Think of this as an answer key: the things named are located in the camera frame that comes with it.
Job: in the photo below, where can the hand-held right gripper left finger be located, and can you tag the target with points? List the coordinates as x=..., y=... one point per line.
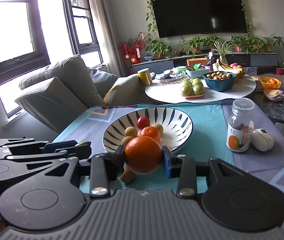
x=99, y=172

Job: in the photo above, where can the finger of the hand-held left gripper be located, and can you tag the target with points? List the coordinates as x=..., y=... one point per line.
x=81, y=153
x=56, y=146

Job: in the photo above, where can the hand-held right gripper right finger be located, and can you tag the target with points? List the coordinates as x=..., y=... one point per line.
x=167, y=162

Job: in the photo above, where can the green brown kiwi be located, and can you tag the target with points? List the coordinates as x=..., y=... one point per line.
x=83, y=144

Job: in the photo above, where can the large orange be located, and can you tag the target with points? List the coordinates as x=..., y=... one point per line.
x=143, y=155
x=150, y=132

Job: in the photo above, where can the brown longan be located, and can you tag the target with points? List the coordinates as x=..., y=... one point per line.
x=128, y=176
x=126, y=140
x=130, y=131
x=158, y=128

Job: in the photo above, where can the black striped white bowl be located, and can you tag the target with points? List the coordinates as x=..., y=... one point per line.
x=177, y=130

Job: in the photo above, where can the red tomato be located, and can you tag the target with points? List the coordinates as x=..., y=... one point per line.
x=143, y=122

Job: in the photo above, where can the blue patterned tablecloth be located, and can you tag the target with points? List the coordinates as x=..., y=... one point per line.
x=207, y=135

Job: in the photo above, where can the grey sofa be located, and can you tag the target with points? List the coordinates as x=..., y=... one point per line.
x=56, y=92

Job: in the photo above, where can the pink tray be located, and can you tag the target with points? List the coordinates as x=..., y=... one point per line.
x=193, y=96

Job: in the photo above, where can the green apple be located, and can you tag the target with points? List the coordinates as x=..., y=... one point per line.
x=198, y=89
x=187, y=90
x=197, y=81
x=186, y=82

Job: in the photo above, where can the grey throw pillow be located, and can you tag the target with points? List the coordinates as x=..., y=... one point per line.
x=101, y=80

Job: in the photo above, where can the glass jar with orange label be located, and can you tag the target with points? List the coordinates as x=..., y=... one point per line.
x=239, y=140

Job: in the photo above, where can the beige pillow with yellow trim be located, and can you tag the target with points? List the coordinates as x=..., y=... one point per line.
x=124, y=87

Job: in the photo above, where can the glass dish of snacks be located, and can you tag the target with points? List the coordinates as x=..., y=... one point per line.
x=169, y=77

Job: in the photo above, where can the white round table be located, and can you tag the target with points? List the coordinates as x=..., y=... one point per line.
x=219, y=95

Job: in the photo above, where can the yellow can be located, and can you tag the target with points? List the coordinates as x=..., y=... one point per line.
x=145, y=77

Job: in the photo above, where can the teal basket of snacks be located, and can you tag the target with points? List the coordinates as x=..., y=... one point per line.
x=194, y=73

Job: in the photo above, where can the blue fruit bowl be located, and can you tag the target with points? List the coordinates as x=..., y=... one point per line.
x=219, y=85

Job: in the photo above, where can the green round container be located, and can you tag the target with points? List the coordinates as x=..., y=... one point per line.
x=180, y=69

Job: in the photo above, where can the white oval gadget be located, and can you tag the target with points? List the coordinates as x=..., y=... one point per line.
x=262, y=141

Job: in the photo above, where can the grey television cabinet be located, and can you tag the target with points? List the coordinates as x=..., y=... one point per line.
x=162, y=65

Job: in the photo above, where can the pile of longans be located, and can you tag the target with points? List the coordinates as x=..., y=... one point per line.
x=218, y=75

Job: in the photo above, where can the orange box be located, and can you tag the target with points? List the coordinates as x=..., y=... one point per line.
x=197, y=62

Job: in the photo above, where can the bunch of bananas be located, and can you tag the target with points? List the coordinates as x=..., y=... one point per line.
x=223, y=67

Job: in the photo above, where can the green potted plant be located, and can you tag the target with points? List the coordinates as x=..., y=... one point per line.
x=255, y=43
x=238, y=42
x=269, y=43
x=210, y=41
x=195, y=43
x=159, y=48

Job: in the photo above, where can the red decorative plant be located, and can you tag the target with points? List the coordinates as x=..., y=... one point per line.
x=129, y=47

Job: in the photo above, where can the red apple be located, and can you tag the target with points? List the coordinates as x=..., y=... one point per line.
x=232, y=66
x=239, y=67

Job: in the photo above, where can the narrow dark framed window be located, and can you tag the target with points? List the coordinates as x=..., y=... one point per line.
x=81, y=25

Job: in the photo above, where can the spider plant in vase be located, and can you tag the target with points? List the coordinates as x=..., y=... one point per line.
x=222, y=51

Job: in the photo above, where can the blue printed card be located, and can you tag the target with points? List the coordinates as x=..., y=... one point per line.
x=250, y=70

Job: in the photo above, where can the beige curtain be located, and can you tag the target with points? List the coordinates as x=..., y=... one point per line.
x=104, y=30

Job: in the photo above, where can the pink dish of snacks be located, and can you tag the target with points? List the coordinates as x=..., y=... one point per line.
x=273, y=96

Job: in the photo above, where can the orange plastic basket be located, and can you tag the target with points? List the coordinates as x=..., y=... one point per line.
x=269, y=87

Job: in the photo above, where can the large dark framed window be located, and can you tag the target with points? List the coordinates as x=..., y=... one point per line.
x=11, y=25

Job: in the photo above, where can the pile of tangerines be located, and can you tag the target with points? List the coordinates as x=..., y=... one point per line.
x=272, y=81

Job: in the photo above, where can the small red bin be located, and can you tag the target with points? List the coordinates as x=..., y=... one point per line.
x=279, y=70

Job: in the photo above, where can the black wall television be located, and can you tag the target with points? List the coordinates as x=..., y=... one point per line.
x=199, y=11

